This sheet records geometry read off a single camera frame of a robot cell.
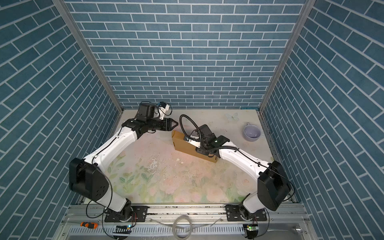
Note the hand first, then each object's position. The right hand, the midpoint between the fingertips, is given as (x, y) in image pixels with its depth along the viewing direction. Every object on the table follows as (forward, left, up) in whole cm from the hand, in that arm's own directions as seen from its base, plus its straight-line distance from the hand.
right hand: (199, 140), depth 85 cm
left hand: (+5, +14, +8) cm, 17 cm away
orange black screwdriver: (-43, +49, -12) cm, 66 cm away
